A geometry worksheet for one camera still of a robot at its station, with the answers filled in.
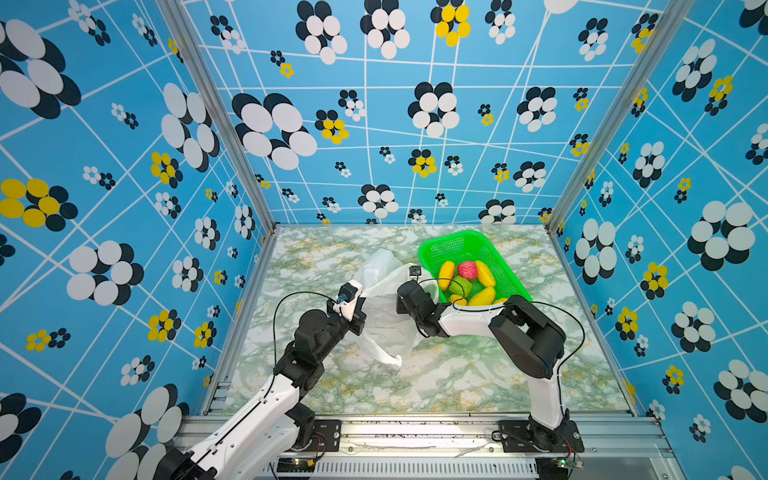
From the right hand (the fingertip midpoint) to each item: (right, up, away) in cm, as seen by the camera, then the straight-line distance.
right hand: (404, 292), depth 97 cm
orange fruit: (+18, -2, -4) cm, 18 cm away
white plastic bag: (-5, -12, -7) cm, 15 cm away
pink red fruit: (+22, +8, +2) cm, 23 cm away
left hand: (-11, +3, -22) cm, 24 cm away
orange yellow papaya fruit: (+15, +6, +4) cm, 17 cm away
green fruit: (+17, +1, -1) cm, 17 cm away
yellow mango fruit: (+27, +6, +2) cm, 28 cm away
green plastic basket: (+25, +16, +14) cm, 32 cm away
